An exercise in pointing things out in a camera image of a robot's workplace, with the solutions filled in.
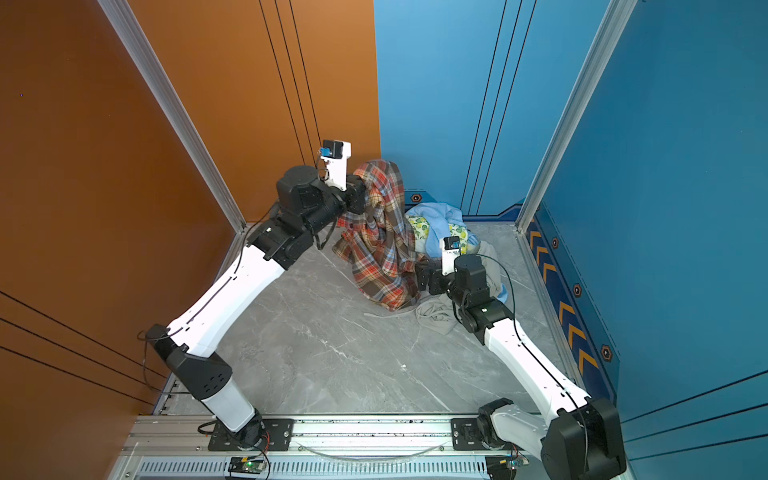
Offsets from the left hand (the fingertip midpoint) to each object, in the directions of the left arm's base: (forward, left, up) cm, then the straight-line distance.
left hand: (368, 169), depth 64 cm
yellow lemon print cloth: (+18, -14, -36) cm, 43 cm away
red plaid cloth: (-5, -1, -18) cm, 19 cm away
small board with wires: (-48, -35, -47) cm, 76 cm away
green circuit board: (-49, +31, -50) cm, 77 cm away
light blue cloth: (+23, -23, -36) cm, 49 cm away
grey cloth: (-11, -19, -43) cm, 48 cm away
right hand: (-6, -15, -26) cm, 30 cm away
